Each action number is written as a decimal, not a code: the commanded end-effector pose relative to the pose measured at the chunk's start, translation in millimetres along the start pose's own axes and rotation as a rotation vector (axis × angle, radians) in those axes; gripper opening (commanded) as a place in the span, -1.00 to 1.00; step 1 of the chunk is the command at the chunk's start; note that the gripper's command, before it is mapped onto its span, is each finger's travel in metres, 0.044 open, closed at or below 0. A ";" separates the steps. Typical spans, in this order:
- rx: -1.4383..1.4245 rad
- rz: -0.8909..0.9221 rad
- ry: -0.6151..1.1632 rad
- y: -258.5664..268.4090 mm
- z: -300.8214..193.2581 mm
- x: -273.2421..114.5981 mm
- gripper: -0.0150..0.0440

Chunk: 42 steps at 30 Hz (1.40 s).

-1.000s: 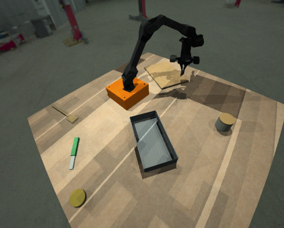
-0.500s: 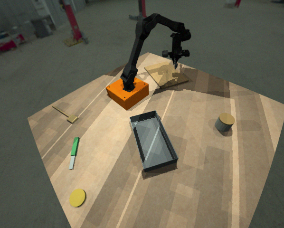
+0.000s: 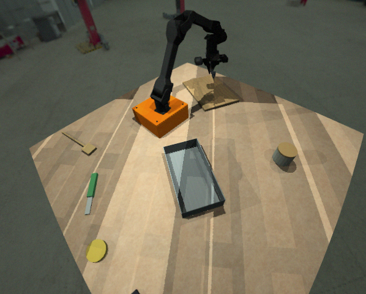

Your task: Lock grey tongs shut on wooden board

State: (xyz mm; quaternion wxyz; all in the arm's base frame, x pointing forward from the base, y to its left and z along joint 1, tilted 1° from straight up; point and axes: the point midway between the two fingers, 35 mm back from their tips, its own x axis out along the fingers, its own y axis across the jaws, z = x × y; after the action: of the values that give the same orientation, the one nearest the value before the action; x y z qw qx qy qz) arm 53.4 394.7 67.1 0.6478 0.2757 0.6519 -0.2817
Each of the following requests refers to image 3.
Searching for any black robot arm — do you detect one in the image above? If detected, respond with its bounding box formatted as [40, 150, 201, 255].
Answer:
[150, 10, 227, 115]

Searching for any dark grey cylinder with tan lid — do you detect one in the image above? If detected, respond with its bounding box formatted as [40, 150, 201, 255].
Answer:
[272, 142, 297, 167]

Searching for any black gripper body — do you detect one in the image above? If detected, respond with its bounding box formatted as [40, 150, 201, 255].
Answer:
[194, 47, 228, 66]

